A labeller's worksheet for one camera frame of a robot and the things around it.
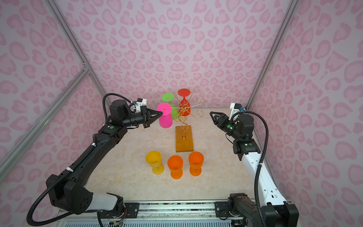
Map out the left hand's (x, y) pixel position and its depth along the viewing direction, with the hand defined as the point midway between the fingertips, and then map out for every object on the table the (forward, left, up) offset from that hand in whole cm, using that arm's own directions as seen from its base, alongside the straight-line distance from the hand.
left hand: (162, 111), depth 67 cm
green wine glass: (+16, -1, -6) cm, 17 cm away
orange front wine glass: (-14, -16, -24) cm, 32 cm away
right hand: (0, -24, -3) cm, 24 cm away
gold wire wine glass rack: (+8, -10, -32) cm, 35 cm away
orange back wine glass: (-15, -5, -25) cm, 30 cm away
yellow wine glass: (-11, +8, -27) cm, 31 cm away
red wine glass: (+10, -10, -6) cm, 16 cm away
